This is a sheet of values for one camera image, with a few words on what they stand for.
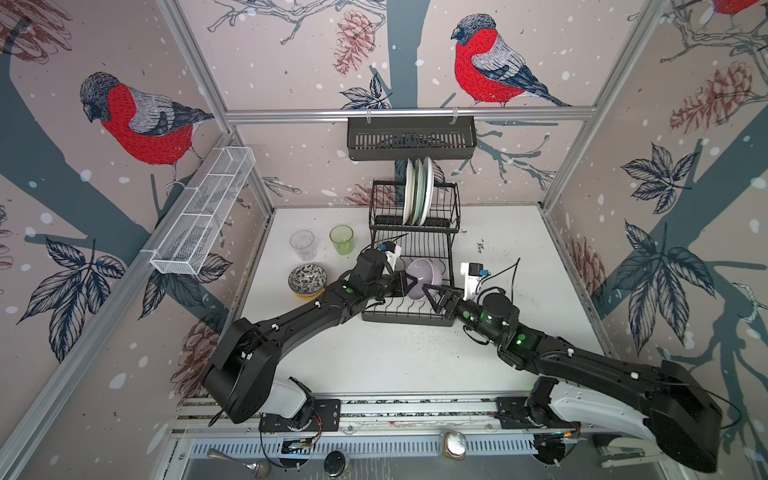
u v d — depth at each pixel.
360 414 0.75
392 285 0.72
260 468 0.66
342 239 1.06
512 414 0.73
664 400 0.42
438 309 0.68
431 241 1.07
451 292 0.67
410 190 0.77
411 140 1.05
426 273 0.78
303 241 1.07
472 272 0.68
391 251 0.76
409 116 0.90
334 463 0.60
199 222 0.76
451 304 0.66
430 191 0.76
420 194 0.76
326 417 0.73
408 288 0.78
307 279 0.95
